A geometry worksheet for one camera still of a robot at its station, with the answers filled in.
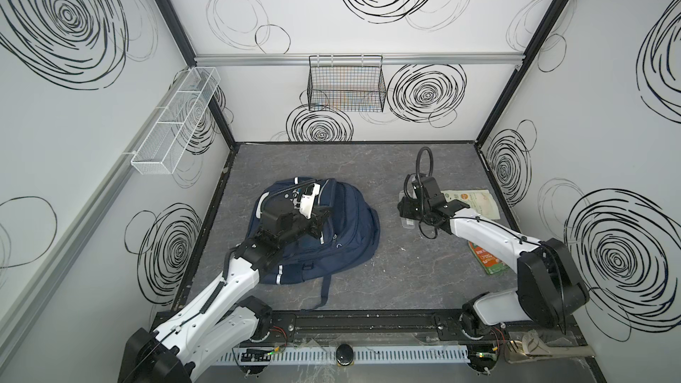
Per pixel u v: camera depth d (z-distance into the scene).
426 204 0.68
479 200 0.99
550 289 0.43
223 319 0.58
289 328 0.73
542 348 0.69
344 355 0.62
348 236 0.77
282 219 0.56
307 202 0.66
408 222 0.85
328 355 0.64
